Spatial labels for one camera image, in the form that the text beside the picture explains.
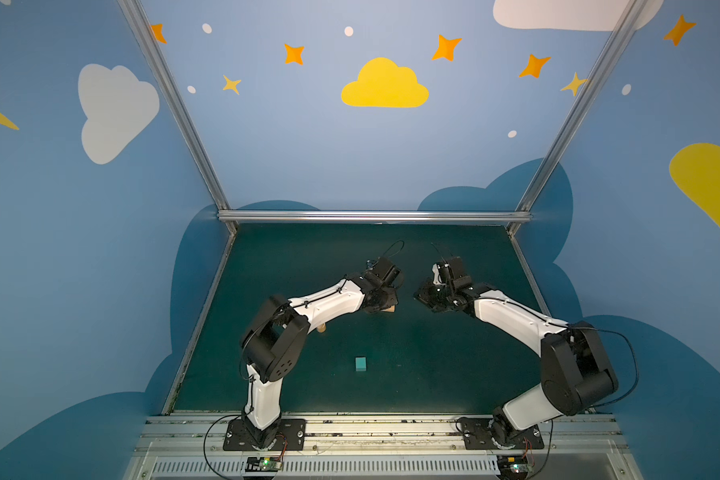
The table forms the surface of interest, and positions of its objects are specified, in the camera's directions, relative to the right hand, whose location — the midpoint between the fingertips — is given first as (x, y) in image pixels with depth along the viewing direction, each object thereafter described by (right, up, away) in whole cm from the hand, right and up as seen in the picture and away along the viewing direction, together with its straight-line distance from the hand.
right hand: (415, 290), depth 90 cm
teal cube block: (-17, -21, -6) cm, 27 cm away
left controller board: (-40, -40, -20) cm, 60 cm away
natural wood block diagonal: (-8, -5, -6) cm, 11 cm away
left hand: (-6, -3, +1) cm, 7 cm away
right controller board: (+21, -41, -19) cm, 50 cm away
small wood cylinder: (-29, -12, +1) cm, 31 cm away
